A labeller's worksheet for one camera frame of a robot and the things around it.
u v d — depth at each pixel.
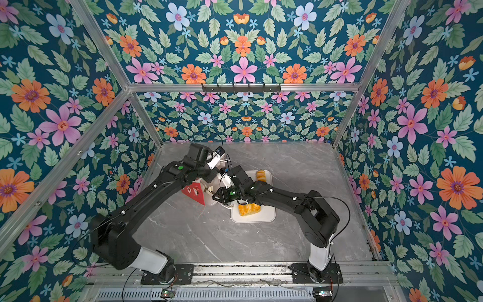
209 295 0.77
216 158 0.72
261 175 0.99
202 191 0.80
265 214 0.88
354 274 0.75
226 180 0.76
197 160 0.62
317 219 0.47
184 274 0.73
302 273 0.72
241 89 0.93
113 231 0.41
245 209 0.87
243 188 0.66
